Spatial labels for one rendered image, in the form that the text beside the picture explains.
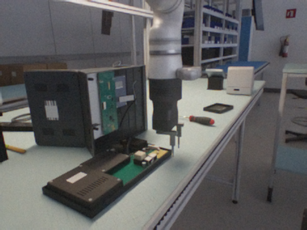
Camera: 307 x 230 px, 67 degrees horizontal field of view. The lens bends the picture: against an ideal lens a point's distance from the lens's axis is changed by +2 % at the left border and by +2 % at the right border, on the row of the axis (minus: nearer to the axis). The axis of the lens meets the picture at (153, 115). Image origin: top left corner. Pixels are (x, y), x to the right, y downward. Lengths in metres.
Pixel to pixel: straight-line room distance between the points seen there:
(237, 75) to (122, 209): 1.03
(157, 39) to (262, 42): 6.60
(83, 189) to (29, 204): 0.10
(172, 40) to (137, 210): 0.32
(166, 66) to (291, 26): 6.59
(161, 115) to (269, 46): 6.59
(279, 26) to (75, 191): 6.81
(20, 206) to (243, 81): 1.12
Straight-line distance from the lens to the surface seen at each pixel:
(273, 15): 7.06
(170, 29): 0.49
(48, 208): 0.46
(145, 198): 0.44
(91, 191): 0.42
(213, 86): 1.46
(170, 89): 0.49
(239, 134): 1.89
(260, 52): 7.05
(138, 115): 0.72
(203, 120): 0.80
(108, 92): 0.59
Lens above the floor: 1.26
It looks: 16 degrees down
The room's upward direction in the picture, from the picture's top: 2 degrees counter-clockwise
